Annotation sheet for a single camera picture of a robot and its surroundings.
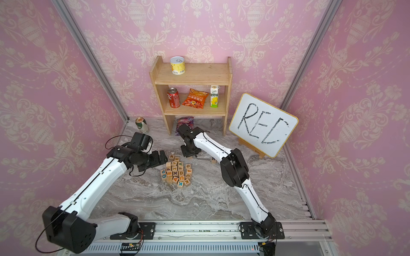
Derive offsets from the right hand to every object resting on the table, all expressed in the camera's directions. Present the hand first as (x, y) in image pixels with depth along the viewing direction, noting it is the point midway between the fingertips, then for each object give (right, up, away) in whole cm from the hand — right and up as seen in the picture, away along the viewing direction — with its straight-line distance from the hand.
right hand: (189, 154), depth 94 cm
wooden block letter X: (-7, -10, -4) cm, 13 cm away
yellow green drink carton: (+15, +34, -3) cm, 37 cm away
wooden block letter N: (-11, -3, +3) cm, 12 cm away
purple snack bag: (-3, +22, +22) cm, 31 cm away
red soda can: (-8, +34, -4) cm, 35 cm away
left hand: (-12, -2, -15) cm, 19 cm away
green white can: (-33, +18, +12) cm, 39 cm away
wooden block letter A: (-7, -13, -6) cm, 16 cm away
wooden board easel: (+33, +7, +8) cm, 35 cm away
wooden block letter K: (-4, -16, -7) cm, 18 cm away
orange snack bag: (+4, +33, +3) cm, 34 cm away
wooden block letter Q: (-14, -11, -4) cm, 18 cm away
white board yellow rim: (+44, +16, -3) cm, 47 cm away
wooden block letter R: (+15, -4, +2) cm, 16 cm away
